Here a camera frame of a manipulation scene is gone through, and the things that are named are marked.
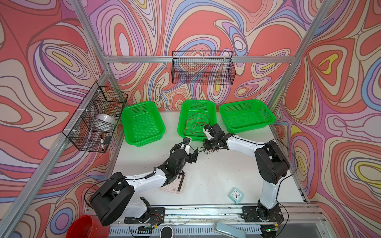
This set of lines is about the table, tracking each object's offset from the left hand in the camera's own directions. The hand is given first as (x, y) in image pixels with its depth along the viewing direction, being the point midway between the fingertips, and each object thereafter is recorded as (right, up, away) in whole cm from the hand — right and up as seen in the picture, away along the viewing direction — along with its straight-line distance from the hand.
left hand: (193, 146), depth 84 cm
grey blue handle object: (+13, -34, -19) cm, 41 cm away
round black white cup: (-12, -36, -18) cm, 42 cm away
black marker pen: (-45, +4, -12) cm, 47 cm away
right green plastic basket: (+42, +20, +32) cm, 57 cm away
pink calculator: (-9, -22, -3) cm, 24 cm away
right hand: (+9, -2, +12) cm, 15 cm away
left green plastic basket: (-40, +14, +30) cm, 52 cm away
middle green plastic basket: (-3, +26, +33) cm, 43 cm away
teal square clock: (+23, -26, -5) cm, 35 cm away
